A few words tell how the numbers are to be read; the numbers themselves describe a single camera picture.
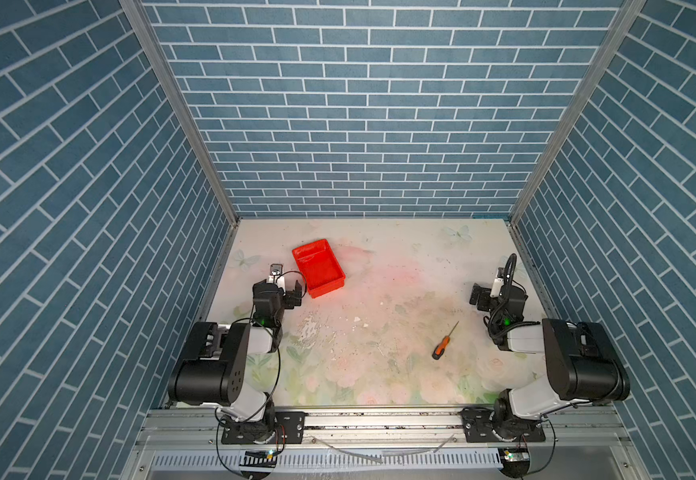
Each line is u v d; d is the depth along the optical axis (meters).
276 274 0.79
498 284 0.84
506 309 0.73
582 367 0.46
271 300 0.72
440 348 0.86
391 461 0.77
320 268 1.08
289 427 0.74
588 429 0.76
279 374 0.47
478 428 0.73
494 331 0.72
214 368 0.44
